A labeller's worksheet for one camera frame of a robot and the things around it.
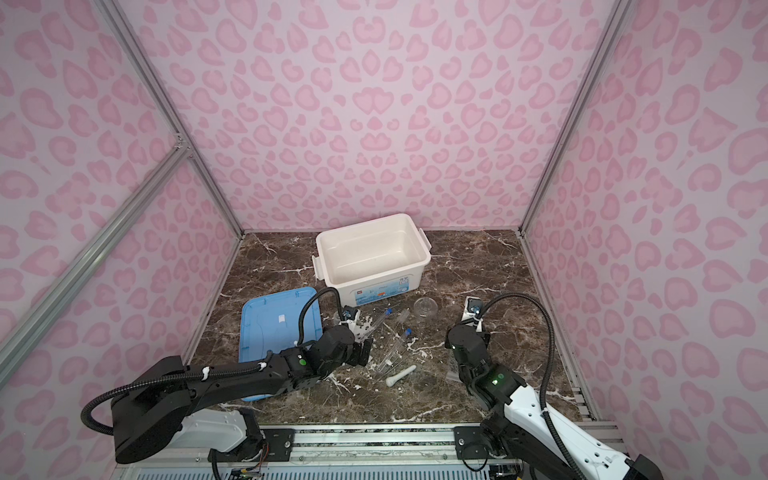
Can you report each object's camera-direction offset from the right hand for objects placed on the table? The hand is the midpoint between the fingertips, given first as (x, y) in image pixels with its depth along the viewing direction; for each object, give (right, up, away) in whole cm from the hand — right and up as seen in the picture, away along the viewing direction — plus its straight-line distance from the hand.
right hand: (460, 314), depth 80 cm
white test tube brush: (-15, -4, +15) cm, 22 cm away
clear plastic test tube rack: (-1, -18, +4) cm, 18 cm away
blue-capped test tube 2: (-13, -8, +13) cm, 20 cm away
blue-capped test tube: (-21, -3, +16) cm, 26 cm away
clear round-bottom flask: (-8, 0, +12) cm, 15 cm away
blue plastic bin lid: (-57, -6, +16) cm, 60 cm away
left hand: (-27, -6, +4) cm, 28 cm away
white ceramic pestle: (-18, -18, +2) cm, 26 cm away
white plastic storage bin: (-25, +14, +30) cm, 42 cm away
